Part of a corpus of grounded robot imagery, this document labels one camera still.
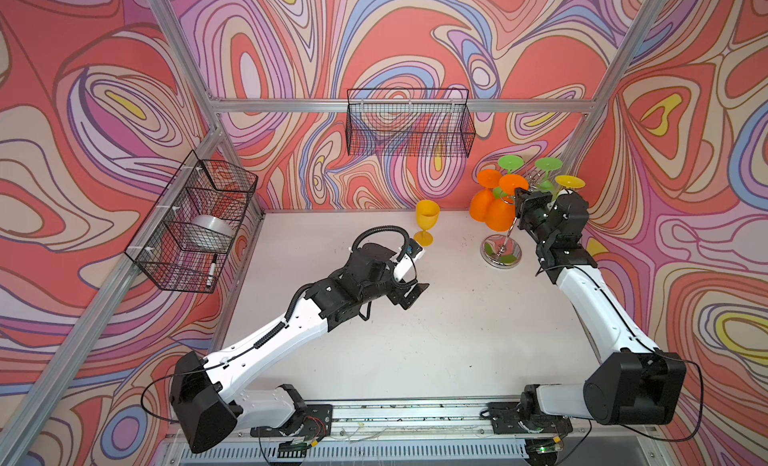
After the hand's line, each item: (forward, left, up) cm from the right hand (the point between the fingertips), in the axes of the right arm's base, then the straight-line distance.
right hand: (513, 190), depth 76 cm
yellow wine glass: (+11, +19, -20) cm, 30 cm away
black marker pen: (-16, +77, -9) cm, 79 cm away
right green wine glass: (+13, -15, -2) cm, 20 cm away
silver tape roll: (-10, +75, -1) cm, 76 cm away
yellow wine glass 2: (+4, -17, -2) cm, 18 cm away
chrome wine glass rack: (+5, -8, -34) cm, 35 cm away
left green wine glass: (+18, -6, -4) cm, 19 cm away
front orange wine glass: (0, +1, -8) cm, 8 cm away
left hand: (-18, +26, -8) cm, 33 cm away
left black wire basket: (-9, +84, -4) cm, 84 cm away
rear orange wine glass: (+8, +4, -11) cm, 14 cm away
